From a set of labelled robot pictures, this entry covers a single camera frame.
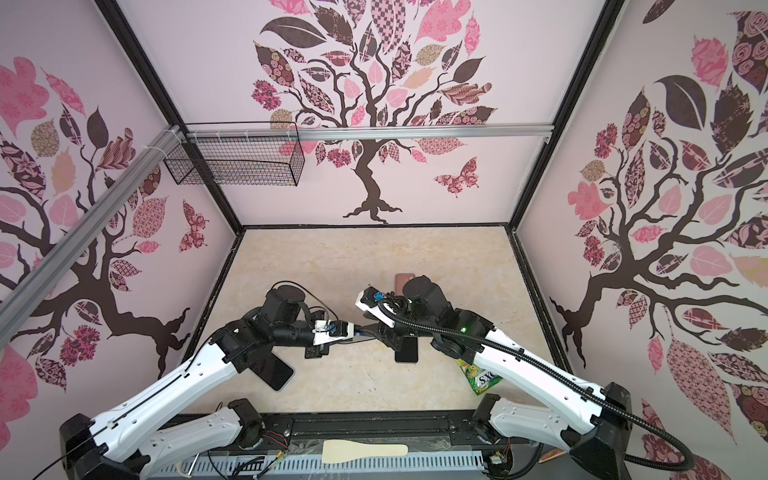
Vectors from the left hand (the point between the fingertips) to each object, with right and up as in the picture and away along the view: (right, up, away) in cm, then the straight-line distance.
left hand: (347, 336), depth 71 cm
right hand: (+5, +6, -4) cm, 8 cm away
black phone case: (+6, +4, -8) cm, 11 cm away
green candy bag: (+35, -15, +9) cm, 39 cm away
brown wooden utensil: (+50, -29, +1) cm, 58 cm away
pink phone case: (+14, +11, +33) cm, 37 cm away
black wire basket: (-39, +53, +24) cm, 70 cm away
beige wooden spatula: (-3, -29, +1) cm, 29 cm away
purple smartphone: (+16, -9, +16) cm, 25 cm away
